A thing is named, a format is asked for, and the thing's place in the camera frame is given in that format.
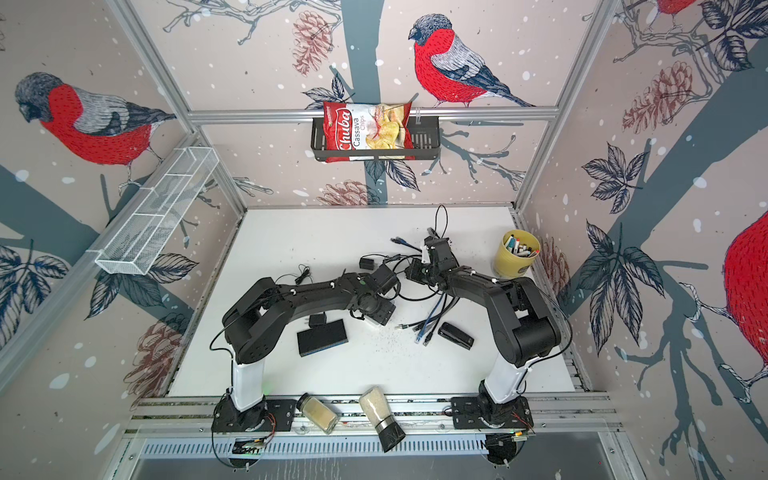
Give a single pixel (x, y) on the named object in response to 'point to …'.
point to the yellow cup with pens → (517, 253)
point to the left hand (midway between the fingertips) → (381, 311)
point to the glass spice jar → (315, 410)
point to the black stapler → (452, 334)
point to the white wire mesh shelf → (158, 207)
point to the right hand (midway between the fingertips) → (402, 274)
